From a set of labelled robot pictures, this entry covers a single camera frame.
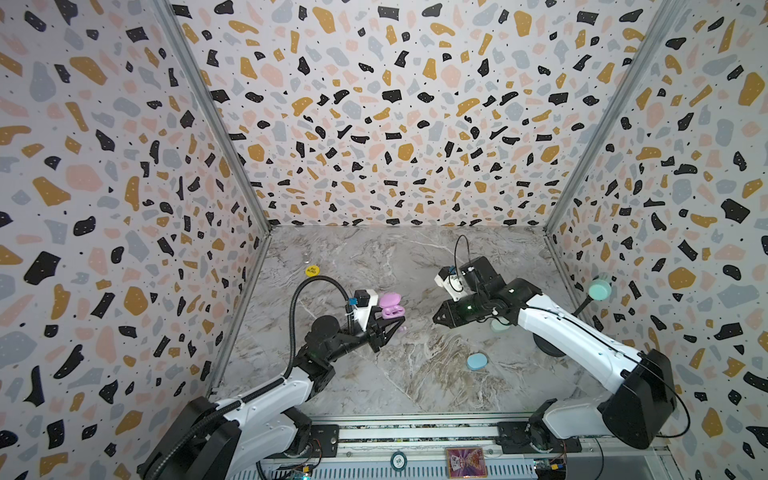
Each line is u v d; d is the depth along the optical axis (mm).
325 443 729
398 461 714
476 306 655
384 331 685
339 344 638
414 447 732
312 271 1071
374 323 676
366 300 650
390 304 746
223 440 400
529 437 665
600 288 638
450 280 715
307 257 1096
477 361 860
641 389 399
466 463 701
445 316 688
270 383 522
